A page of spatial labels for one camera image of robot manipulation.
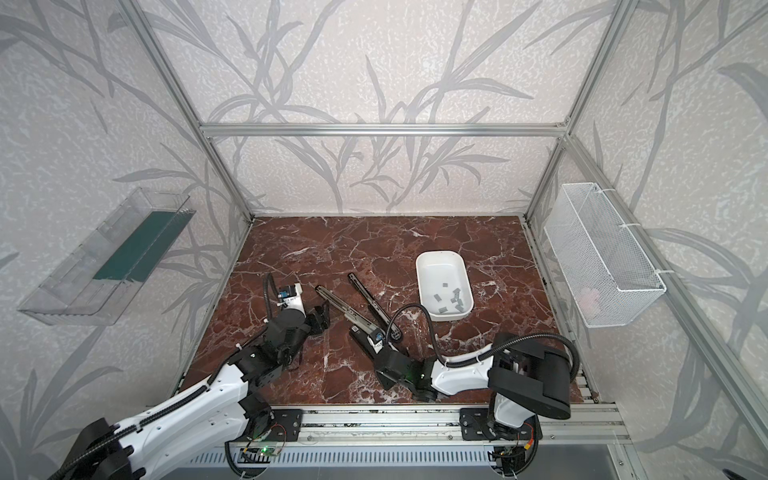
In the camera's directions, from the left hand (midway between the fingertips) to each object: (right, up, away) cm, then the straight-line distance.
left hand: (326, 295), depth 83 cm
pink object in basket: (+67, +1, -10) cm, 68 cm away
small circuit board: (-11, -35, -12) cm, 39 cm away
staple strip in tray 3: (+39, -4, +14) cm, 42 cm away
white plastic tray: (+36, +1, +19) cm, 40 cm away
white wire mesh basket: (+64, +7, -23) cm, 68 cm away
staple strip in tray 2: (+34, -7, +11) cm, 36 cm away
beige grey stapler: (+6, -8, +9) cm, 13 cm away
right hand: (+14, -17, +2) cm, 22 cm away
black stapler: (+19, -12, +6) cm, 23 cm away
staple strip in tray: (+33, -3, +14) cm, 36 cm away
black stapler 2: (+10, -15, +4) cm, 19 cm away
